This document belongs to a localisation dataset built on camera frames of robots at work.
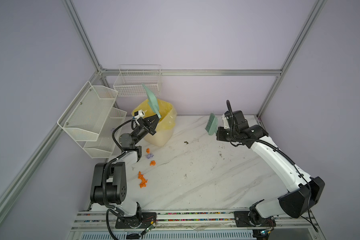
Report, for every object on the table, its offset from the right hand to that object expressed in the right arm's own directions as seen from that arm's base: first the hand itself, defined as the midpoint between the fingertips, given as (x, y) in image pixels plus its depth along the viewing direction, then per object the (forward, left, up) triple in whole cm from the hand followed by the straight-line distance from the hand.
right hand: (215, 132), depth 78 cm
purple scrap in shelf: (-1, +54, +4) cm, 54 cm away
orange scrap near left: (-17, +41, -24) cm, 50 cm away
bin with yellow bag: (+6, +30, -10) cm, 32 cm away
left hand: (+1, +28, +12) cm, 30 cm away
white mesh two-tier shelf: (+8, +70, +2) cm, 70 cm away
